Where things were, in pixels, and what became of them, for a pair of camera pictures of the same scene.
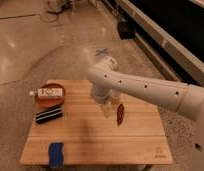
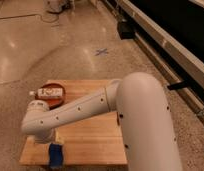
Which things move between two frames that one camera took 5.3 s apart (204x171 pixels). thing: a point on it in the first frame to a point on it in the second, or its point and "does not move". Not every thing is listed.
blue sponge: x=55 y=153 does not move
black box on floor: x=126 y=30 does not move
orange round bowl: x=50 y=102 does not move
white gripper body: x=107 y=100 to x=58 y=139
